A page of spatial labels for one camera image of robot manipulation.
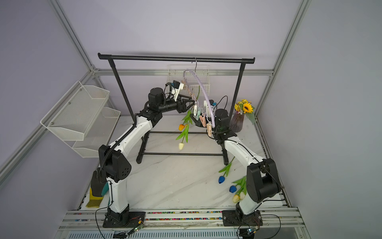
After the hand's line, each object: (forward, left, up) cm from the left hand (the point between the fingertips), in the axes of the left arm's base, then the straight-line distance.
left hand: (192, 101), depth 76 cm
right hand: (-4, +1, -8) cm, 9 cm away
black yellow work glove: (-29, +55, -35) cm, 71 cm away
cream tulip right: (-36, -27, -35) cm, 57 cm away
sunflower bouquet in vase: (+7, -30, -11) cm, 33 cm away
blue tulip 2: (-29, -29, -36) cm, 55 cm away
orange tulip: (+4, +4, -19) cm, 19 cm away
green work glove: (-34, +48, -34) cm, 68 cm away
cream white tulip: (-11, +5, -14) cm, 19 cm away
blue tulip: (-22, -21, -37) cm, 48 cm away
